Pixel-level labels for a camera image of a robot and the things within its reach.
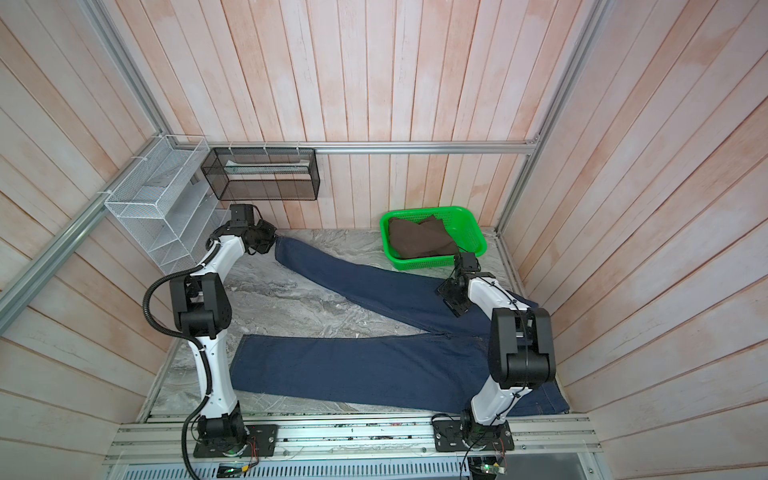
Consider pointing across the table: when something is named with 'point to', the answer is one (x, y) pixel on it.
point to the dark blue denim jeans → (435, 371)
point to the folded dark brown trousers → (427, 238)
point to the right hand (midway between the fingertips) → (442, 295)
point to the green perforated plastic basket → (459, 224)
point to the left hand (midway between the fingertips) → (282, 233)
